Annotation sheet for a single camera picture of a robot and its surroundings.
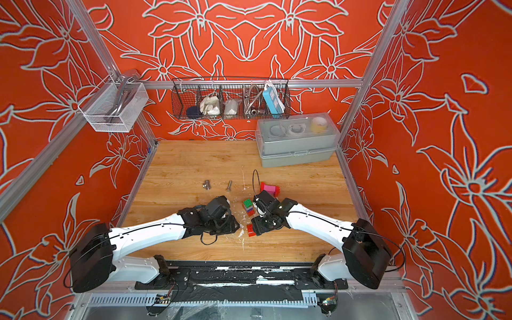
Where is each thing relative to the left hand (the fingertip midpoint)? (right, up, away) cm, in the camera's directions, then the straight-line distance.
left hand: (239, 226), depth 80 cm
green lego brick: (+4, +8, +6) cm, 11 cm away
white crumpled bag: (-15, +53, +12) cm, 56 cm away
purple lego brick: (+4, +5, +8) cm, 10 cm away
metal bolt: (-7, +13, +19) cm, 24 cm away
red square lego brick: (+18, +12, +16) cm, 27 cm away
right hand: (+7, -1, 0) cm, 7 cm away
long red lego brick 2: (+4, +3, +10) cm, 11 cm away
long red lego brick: (+10, +14, +18) cm, 25 cm away
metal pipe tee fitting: (-18, +14, +18) cm, 29 cm away
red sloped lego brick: (+5, -4, +4) cm, 7 cm away
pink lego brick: (+15, +12, +21) cm, 28 cm away
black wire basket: (-5, +58, +17) cm, 61 cm away
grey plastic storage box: (+28, +38, +21) cm, 51 cm away
